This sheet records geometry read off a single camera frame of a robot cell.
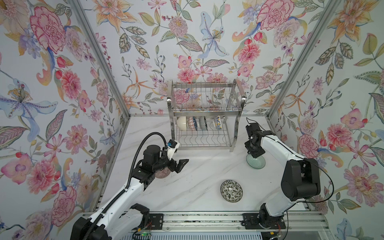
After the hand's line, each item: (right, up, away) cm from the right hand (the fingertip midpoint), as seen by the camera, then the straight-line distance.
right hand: (249, 149), depth 92 cm
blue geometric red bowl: (-35, +16, +9) cm, 39 cm away
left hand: (-39, -2, -15) cm, 42 cm away
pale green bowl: (+6, -9, 0) cm, 10 cm away
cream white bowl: (-42, +16, +9) cm, 46 cm away
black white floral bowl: (-13, -23, -8) cm, 27 cm away
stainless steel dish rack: (-24, +23, +27) cm, 43 cm away
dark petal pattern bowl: (-28, +16, +9) cm, 33 cm away
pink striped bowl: (-53, -15, -2) cm, 55 cm away
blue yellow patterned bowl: (-17, +16, +9) cm, 26 cm away
